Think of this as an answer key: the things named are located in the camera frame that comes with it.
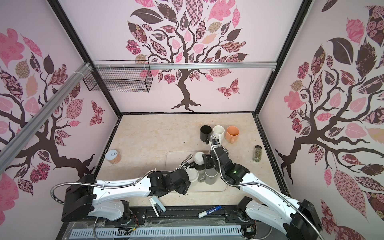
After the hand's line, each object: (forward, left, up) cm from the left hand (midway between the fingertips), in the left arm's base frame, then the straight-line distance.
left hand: (184, 184), depth 79 cm
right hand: (+13, -12, +10) cm, 20 cm away
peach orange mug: (+34, -32, 0) cm, 47 cm away
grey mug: (+2, -14, +5) cm, 15 cm away
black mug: (+33, -14, +3) cm, 36 cm away
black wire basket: (+82, +58, +11) cm, 101 cm away
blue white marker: (-12, -14, -4) cm, 19 cm away
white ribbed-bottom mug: (+37, -23, -2) cm, 44 cm away
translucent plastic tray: (+17, +8, -6) cm, 20 cm away
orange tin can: (+17, +45, -1) cm, 48 cm away
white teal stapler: (-11, +13, -3) cm, 17 cm away
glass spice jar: (+19, -46, -1) cm, 49 cm away
